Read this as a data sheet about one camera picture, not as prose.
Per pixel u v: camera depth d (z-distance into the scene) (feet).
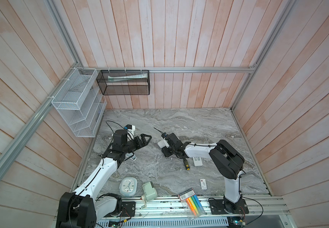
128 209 2.40
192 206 2.42
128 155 2.29
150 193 2.44
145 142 2.34
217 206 2.40
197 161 2.94
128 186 2.56
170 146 2.51
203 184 2.65
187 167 2.86
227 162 1.66
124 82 3.41
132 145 2.29
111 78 2.94
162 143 3.12
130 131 2.49
